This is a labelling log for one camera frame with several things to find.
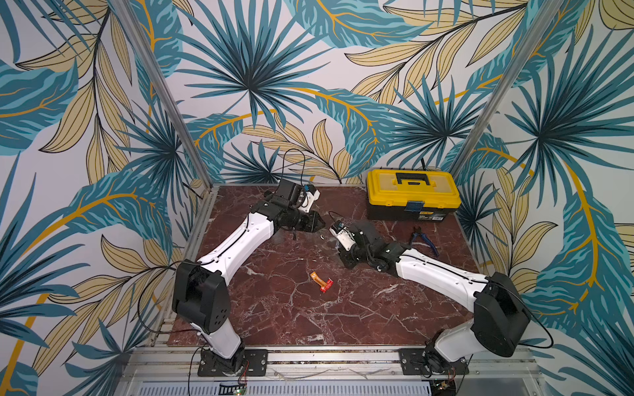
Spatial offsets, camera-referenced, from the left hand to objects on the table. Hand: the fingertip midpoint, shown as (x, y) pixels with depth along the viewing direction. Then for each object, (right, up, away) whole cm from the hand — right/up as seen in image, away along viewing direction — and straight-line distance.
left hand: (320, 227), depth 81 cm
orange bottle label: (-2, -20, +10) cm, 22 cm away
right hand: (+7, -7, +4) cm, 11 cm away
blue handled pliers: (+41, -4, +23) cm, 47 cm away
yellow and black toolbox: (+30, +12, +14) cm, 35 cm away
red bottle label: (+3, -21, +9) cm, 23 cm away
